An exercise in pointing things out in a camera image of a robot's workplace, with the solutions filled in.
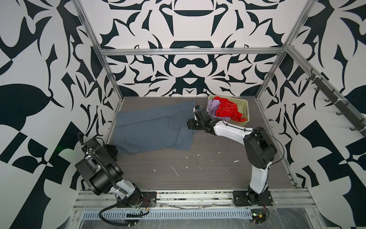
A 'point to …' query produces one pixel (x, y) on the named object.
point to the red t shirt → (227, 109)
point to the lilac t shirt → (212, 106)
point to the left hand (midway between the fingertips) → (115, 148)
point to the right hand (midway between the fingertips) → (189, 122)
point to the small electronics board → (259, 215)
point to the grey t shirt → (153, 127)
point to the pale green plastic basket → (243, 107)
